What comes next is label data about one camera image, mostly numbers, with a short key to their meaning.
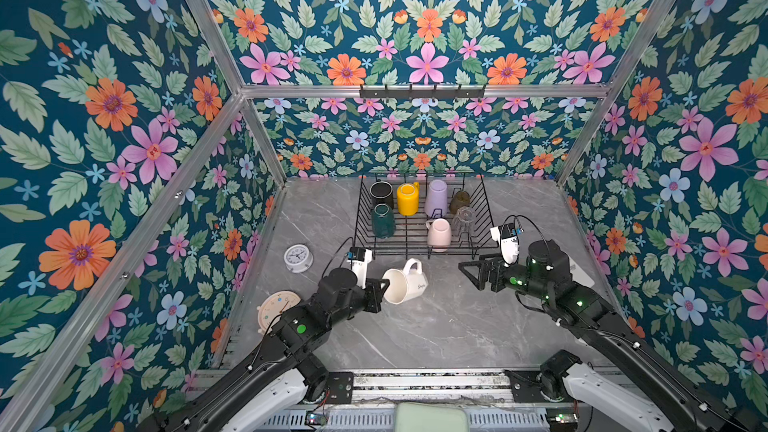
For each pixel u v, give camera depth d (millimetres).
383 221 964
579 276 924
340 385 736
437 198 982
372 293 631
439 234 922
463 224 958
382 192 1014
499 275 617
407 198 1007
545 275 538
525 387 726
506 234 628
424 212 1065
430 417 676
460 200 1033
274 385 584
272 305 859
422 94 927
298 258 932
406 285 681
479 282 626
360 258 654
